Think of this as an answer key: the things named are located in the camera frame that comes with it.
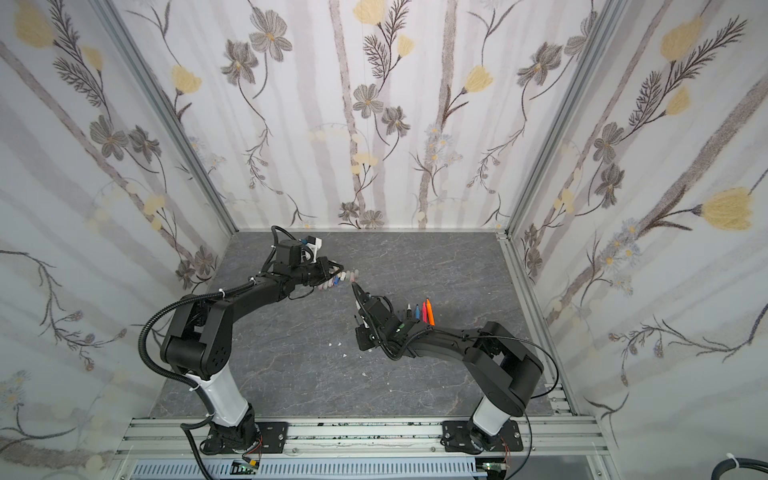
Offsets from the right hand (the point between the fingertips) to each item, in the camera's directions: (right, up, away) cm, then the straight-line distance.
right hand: (351, 325), depth 85 cm
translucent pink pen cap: (-2, +13, +21) cm, 25 cm away
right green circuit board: (+37, -31, -14) cm, 50 cm away
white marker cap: (-5, +13, +19) cm, 24 cm away
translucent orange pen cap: (-1, +14, +22) cm, 26 cm away
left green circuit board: (-26, -32, -13) cm, 43 cm away
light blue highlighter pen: (+20, +2, +12) cm, 24 cm away
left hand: (-5, +19, +7) cm, 21 cm away
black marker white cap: (+18, +1, +13) cm, 22 cm away
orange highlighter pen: (+25, +2, +12) cm, 28 cm away
